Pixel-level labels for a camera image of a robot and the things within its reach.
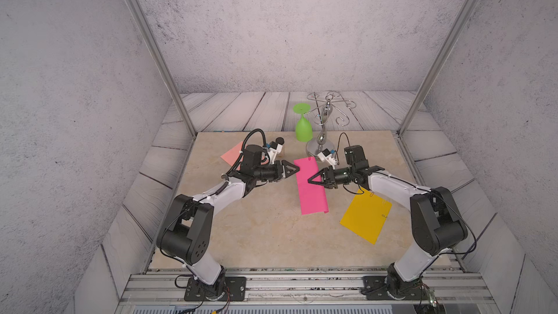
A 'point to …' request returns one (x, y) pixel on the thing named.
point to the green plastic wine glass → (304, 128)
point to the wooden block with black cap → (280, 141)
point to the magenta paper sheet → (312, 196)
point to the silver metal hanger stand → (314, 147)
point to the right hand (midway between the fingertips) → (311, 183)
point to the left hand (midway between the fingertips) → (299, 172)
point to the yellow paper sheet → (366, 214)
